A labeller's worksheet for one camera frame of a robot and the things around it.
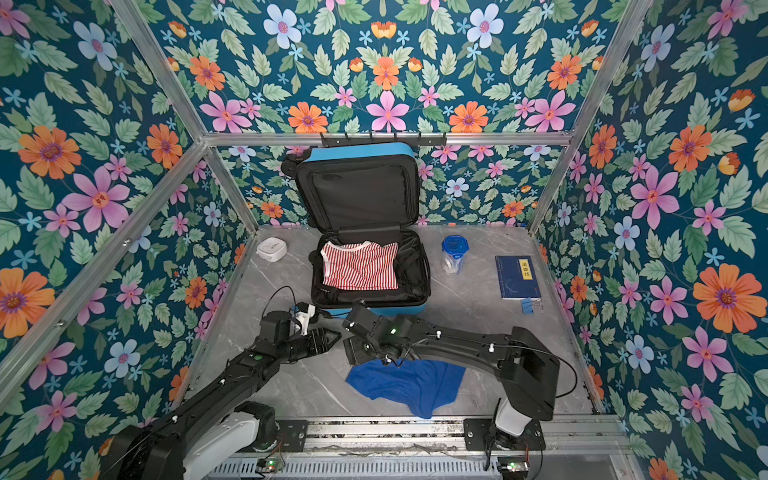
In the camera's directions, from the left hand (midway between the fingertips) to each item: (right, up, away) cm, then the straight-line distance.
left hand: (338, 332), depth 82 cm
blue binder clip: (+58, +5, +14) cm, 60 cm away
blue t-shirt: (+23, -14, -1) cm, 27 cm away
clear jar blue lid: (+35, +24, +14) cm, 44 cm away
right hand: (+6, -3, -4) cm, 8 cm away
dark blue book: (+58, +14, +23) cm, 64 cm away
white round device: (-31, +24, +27) cm, 47 cm away
